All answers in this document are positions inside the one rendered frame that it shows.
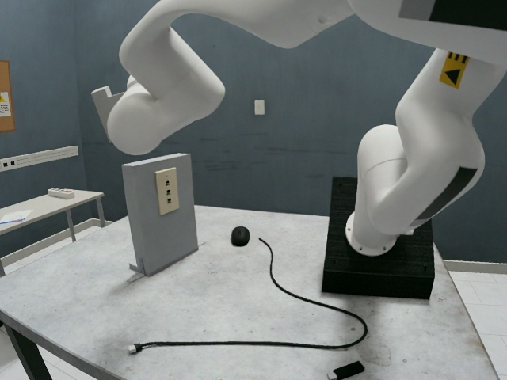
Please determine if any beige wall plate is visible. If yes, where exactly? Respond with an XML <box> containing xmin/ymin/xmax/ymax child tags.
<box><xmin>154</xmin><ymin>168</ymin><xmax>179</xmax><ymax>215</ymax></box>

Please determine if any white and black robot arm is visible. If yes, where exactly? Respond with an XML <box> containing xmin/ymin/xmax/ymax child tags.
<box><xmin>91</xmin><ymin>0</ymin><xmax>507</xmax><ymax>257</ymax></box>

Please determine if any white and black cable plug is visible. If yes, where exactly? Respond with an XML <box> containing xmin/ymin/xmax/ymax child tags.
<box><xmin>128</xmin><ymin>343</ymin><xmax>142</xmax><ymax>353</ymax></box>

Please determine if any black computer mouse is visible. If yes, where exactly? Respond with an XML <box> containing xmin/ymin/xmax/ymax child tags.
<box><xmin>231</xmin><ymin>226</ymin><xmax>250</xmax><ymax>246</ymax></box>

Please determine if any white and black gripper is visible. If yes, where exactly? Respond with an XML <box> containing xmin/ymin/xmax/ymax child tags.
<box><xmin>127</xmin><ymin>76</ymin><xmax>138</xmax><ymax>90</ymax></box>

